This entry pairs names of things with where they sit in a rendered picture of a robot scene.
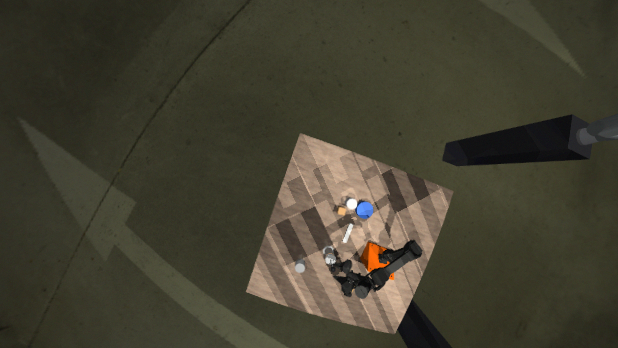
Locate blue cylinder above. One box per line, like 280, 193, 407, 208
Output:
355, 201, 373, 219

